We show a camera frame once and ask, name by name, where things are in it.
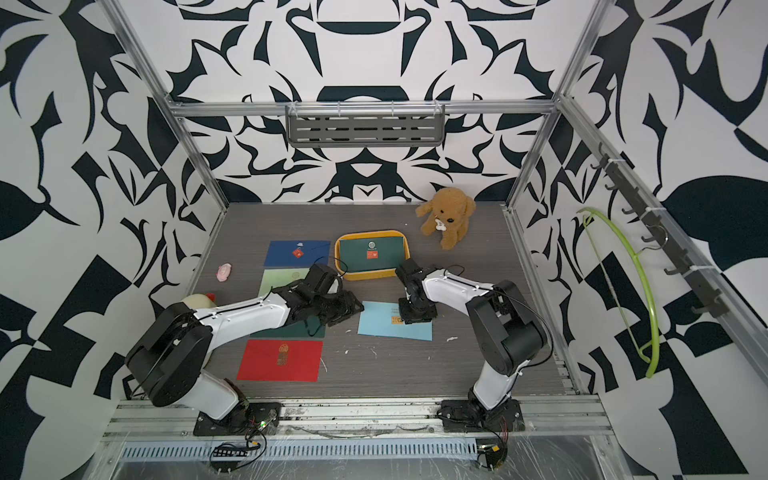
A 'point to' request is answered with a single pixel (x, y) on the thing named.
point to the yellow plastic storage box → (362, 234)
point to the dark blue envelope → (297, 253)
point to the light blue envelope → (383, 319)
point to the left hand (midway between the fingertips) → (361, 305)
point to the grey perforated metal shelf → (365, 125)
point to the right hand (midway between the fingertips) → (410, 317)
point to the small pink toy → (223, 272)
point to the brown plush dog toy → (448, 213)
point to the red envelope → (281, 360)
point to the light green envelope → (275, 278)
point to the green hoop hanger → (645, 284)
